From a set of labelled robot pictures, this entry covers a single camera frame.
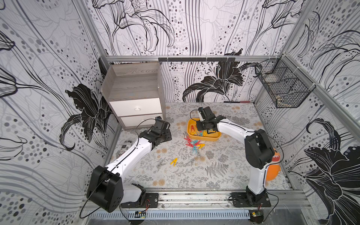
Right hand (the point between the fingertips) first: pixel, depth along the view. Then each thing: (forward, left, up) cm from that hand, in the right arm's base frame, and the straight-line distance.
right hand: (200, 123), depth 97 cm
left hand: (-14, +21, +4) cm, 25 cm away
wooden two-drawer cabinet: (+6, +40, +24) cm, 47 cm away
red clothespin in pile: (-11, +8, -7) cm, 15 cm away
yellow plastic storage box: (-6, -2, -6) cm, 9 cm away
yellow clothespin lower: (-25, +17, -6) cm, 31 cm away
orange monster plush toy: (-30, -42, -6) cm, 52 cm away
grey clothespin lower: (-27, +26, -7) cm, 38 cm away
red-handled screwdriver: (+31, -36, -10) cm, 49 cm away
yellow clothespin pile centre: (-14, 0, -7) cm, 16 cm away
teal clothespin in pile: (-16, +4, -8) cm, 18 cm away
